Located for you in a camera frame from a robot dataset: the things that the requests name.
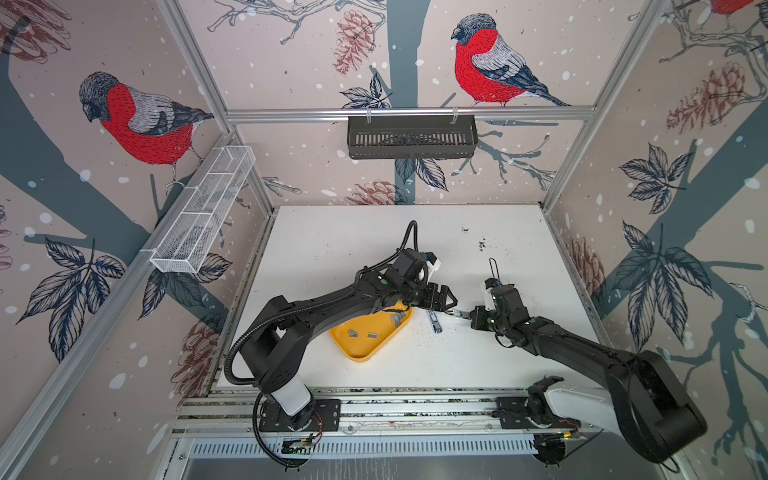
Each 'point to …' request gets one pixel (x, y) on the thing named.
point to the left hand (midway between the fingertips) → (447, 303)
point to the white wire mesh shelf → (180, 254)
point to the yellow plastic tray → (361, 339)
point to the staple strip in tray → (397, 317)
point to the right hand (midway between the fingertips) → (469, 316)
